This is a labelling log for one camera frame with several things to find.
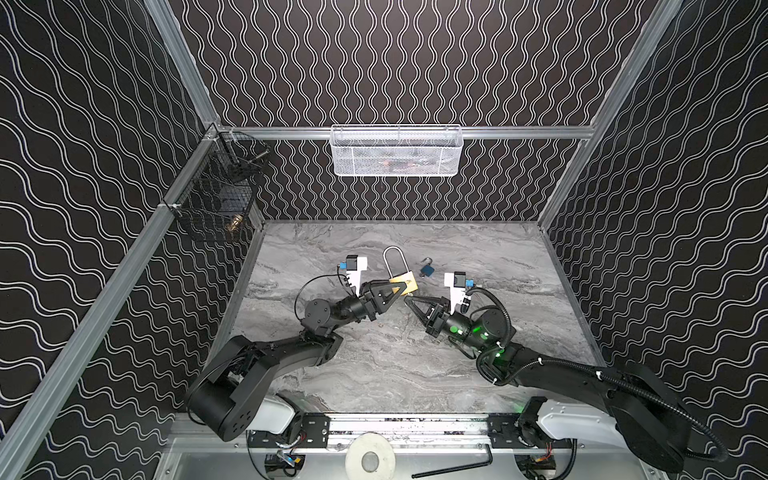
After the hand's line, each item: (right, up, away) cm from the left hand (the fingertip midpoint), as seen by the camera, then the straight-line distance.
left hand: (412, 292), depth 64 cm
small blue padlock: (+9, +3, +42) cm, 43 cm away
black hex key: (+11, -43, +8) cm, 45 cm away
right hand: (-1, -3, +4) cm, 5 cm away
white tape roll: (-11, -39, +10) cm, 42 cm away
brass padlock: (-1, +3, +3) cm, 4 cm away
